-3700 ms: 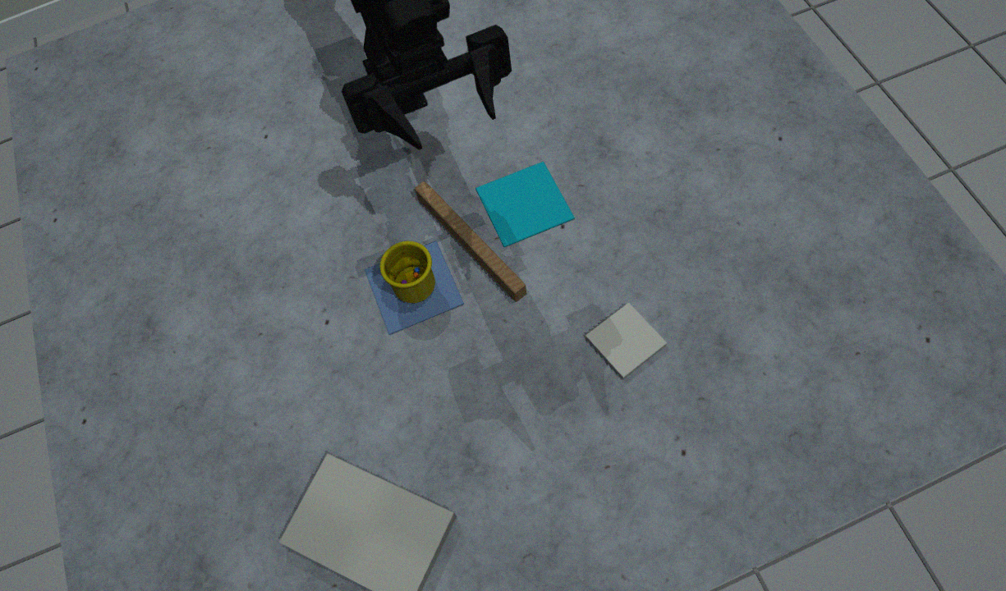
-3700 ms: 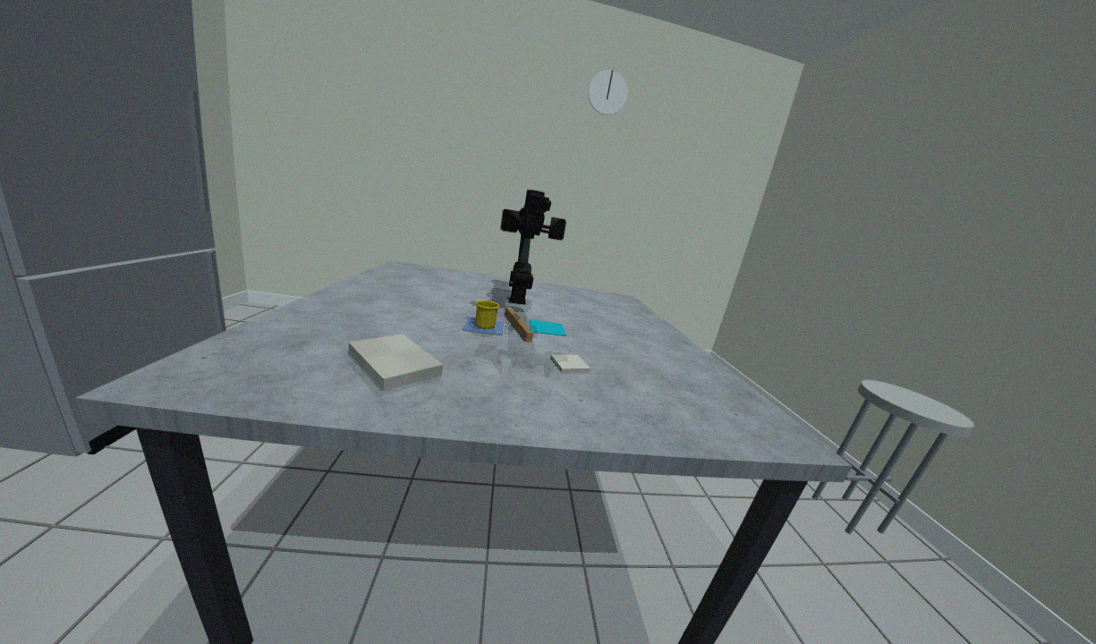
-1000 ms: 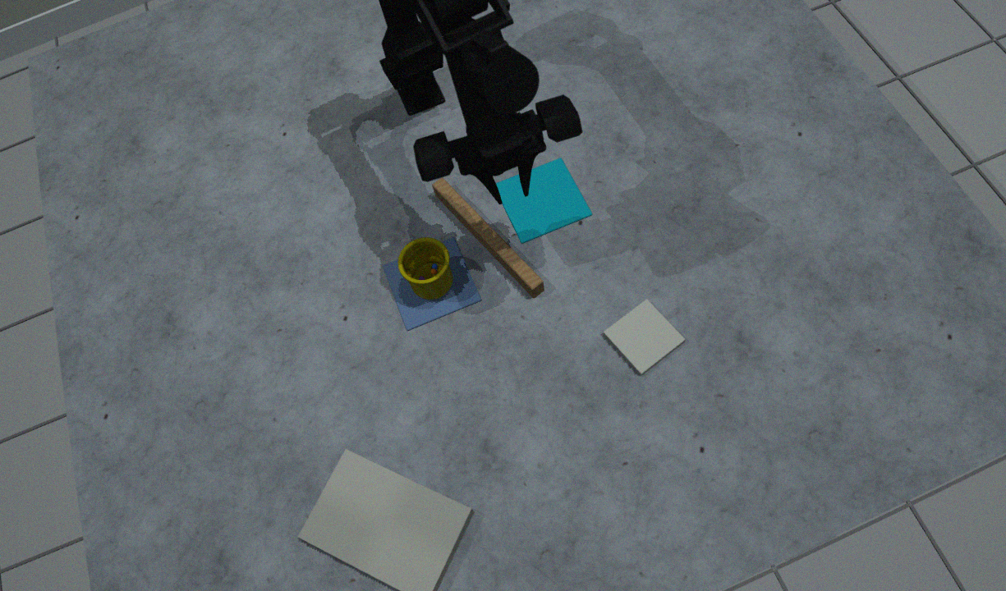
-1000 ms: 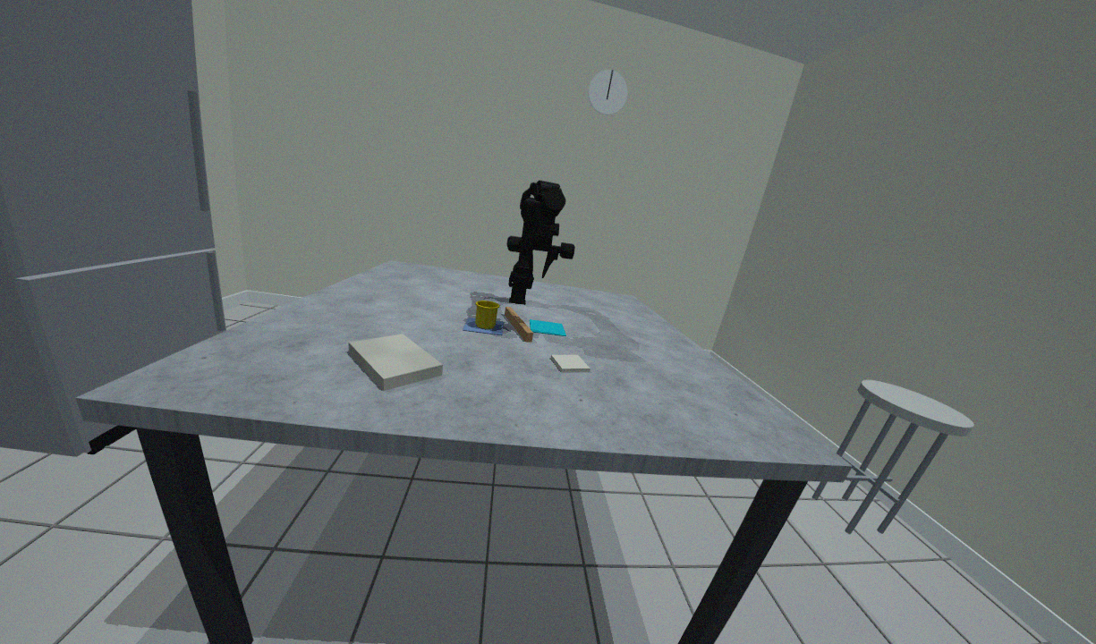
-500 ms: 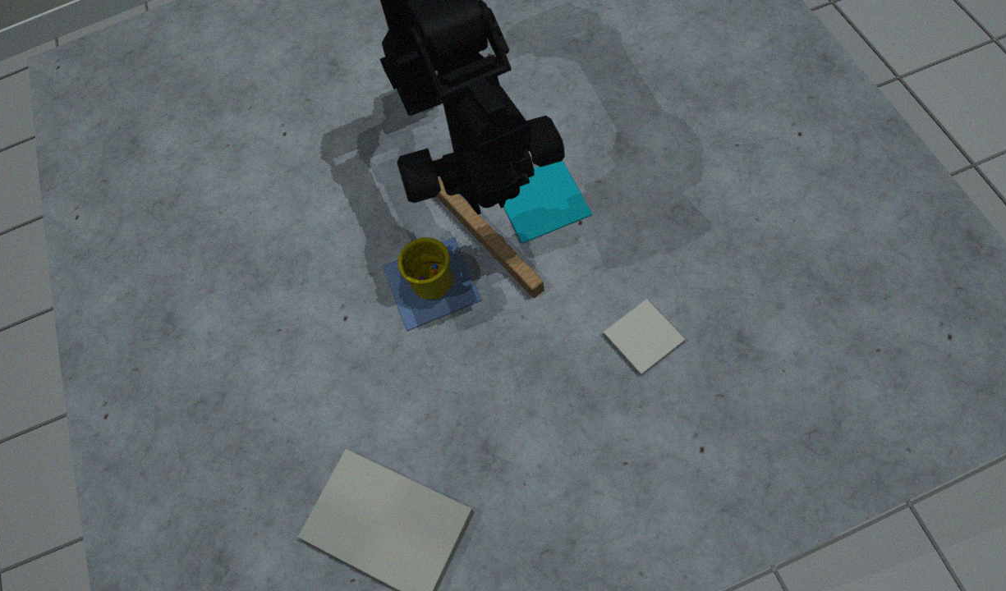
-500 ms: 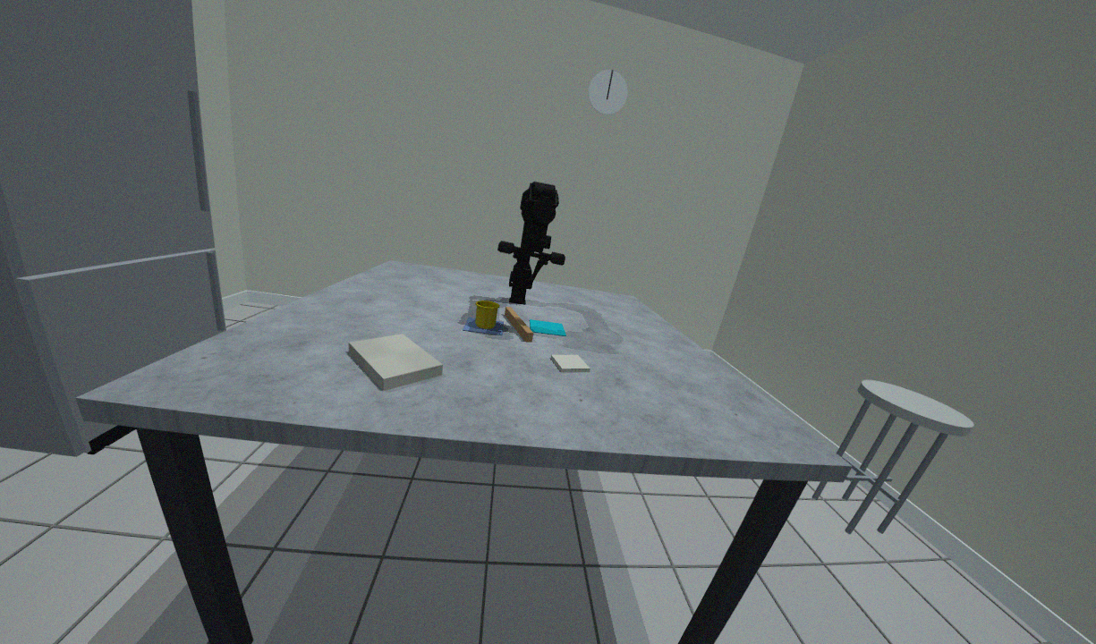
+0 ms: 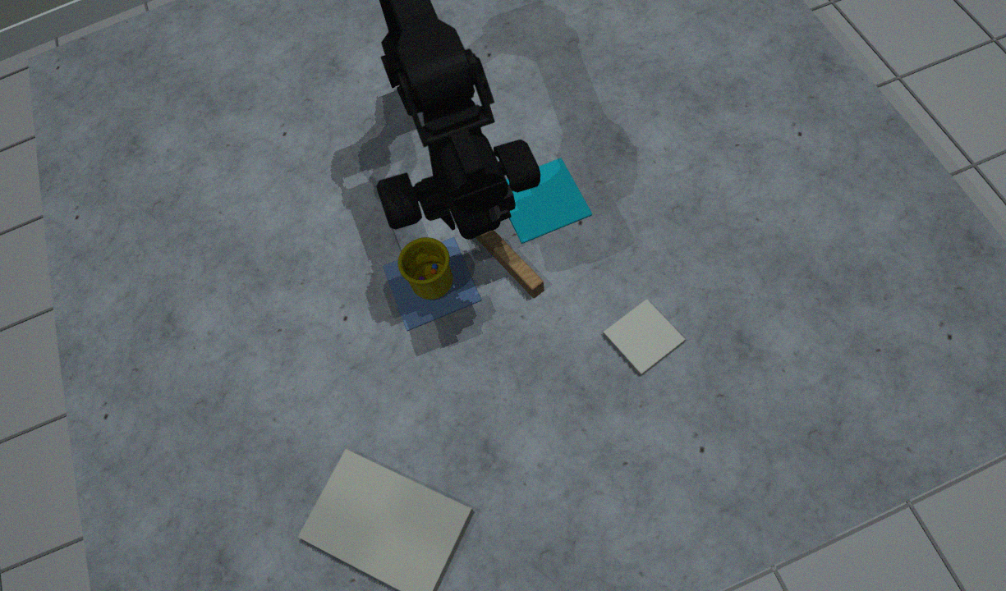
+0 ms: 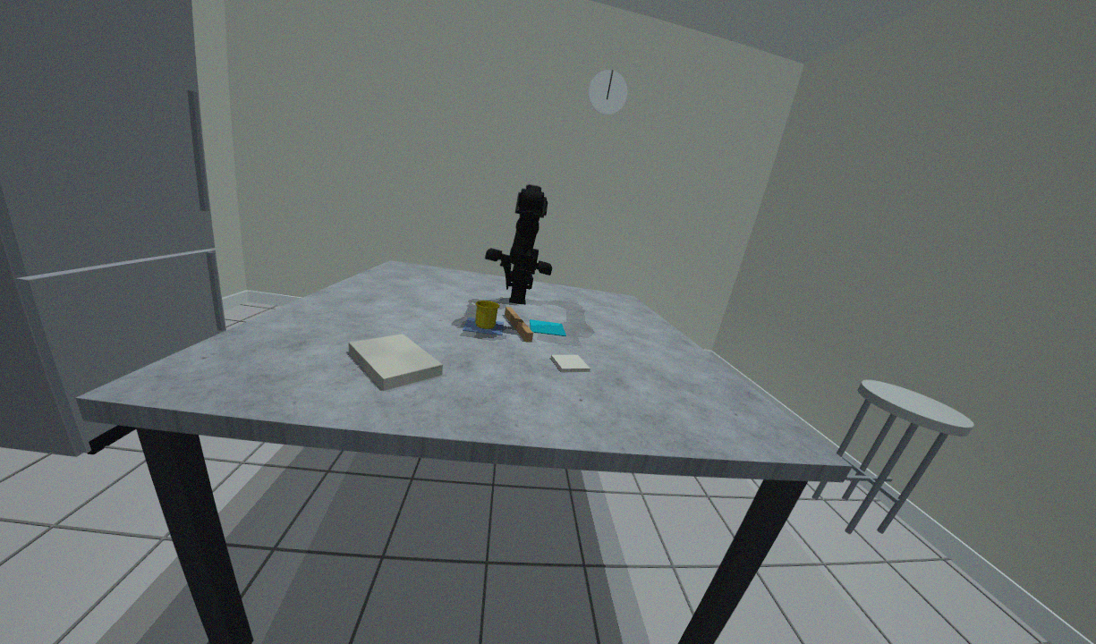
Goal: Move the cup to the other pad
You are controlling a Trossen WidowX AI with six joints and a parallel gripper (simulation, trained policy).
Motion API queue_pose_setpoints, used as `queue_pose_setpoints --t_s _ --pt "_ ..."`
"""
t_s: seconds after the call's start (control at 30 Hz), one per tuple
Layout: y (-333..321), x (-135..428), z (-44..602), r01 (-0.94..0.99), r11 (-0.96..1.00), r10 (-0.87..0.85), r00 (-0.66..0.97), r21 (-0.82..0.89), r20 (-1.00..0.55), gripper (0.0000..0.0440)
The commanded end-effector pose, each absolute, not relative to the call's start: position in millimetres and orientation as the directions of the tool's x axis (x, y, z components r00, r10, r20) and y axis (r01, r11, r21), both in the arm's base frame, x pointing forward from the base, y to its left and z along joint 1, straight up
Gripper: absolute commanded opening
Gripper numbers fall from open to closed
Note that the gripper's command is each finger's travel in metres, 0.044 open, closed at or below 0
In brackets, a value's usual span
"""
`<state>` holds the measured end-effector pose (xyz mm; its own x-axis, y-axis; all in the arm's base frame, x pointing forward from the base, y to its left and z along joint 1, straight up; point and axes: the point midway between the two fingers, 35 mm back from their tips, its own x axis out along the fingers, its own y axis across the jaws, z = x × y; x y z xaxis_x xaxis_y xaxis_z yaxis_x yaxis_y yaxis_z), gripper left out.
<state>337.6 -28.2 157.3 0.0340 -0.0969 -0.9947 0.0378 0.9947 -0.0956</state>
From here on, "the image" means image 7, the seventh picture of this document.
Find grey flat square tile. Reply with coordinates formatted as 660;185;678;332
604;300;686;377

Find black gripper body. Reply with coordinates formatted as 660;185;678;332
377;140;540;230

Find yellow cup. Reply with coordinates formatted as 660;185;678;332
397;237;452;300

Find brown wooden bar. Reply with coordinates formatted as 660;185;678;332
476;230;544;299

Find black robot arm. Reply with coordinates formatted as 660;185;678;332
379;0;516;240

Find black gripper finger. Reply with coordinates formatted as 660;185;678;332
415;181;455;230

